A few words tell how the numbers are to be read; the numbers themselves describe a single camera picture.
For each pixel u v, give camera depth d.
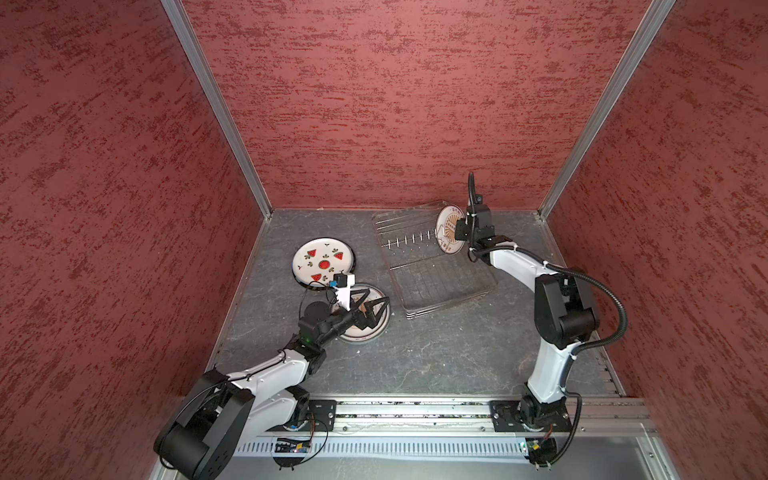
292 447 0.71
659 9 0.71
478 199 0.84
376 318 0.72
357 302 0.83
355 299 0.83
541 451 0.71
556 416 0.68
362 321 0.71
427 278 1.00
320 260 1.03
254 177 1.10
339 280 0.71
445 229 1.06
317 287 0.96
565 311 0.51
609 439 0.76
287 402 0.62
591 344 0.51
